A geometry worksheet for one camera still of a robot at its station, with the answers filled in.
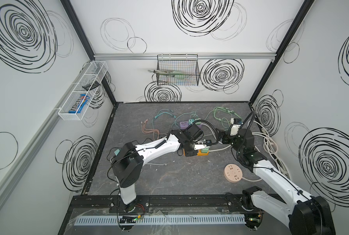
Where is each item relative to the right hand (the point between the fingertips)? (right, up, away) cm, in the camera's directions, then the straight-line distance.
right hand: (223, 128), depth 82 cm
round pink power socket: (+6, -25, 0) cm, 26 cm away
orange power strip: (-13, -15, +5) cm, 21 cm away
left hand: (-15, -11, +2) cm, 19 cm away
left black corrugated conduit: (+1, -2, +24) cm, 24 cm away
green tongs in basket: (-29, +34, +9) cm, 45 cm away
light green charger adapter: (-9, -14, +7) cm, 18 cm away
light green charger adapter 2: (-12, +5, +17) cm, 22 cm away
